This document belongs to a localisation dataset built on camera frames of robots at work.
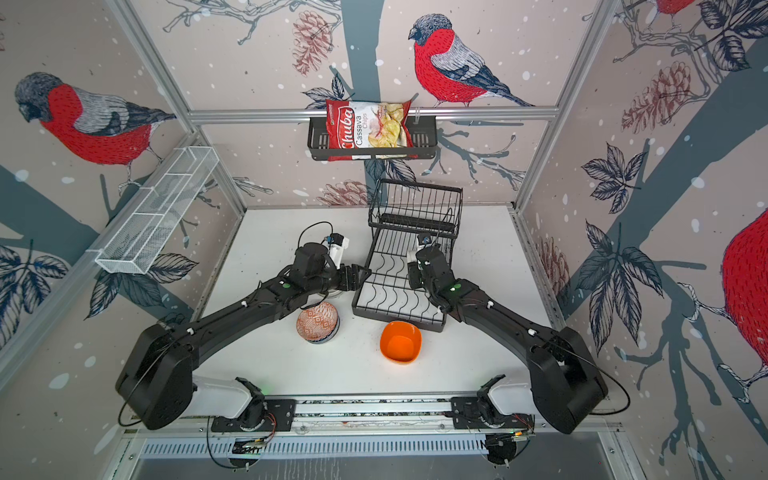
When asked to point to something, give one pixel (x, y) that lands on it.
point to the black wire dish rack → (401, 213)
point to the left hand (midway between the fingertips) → (363, 271)
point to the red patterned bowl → (317, 322)
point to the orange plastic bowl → (400, 341)
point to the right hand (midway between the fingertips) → (413, 267)
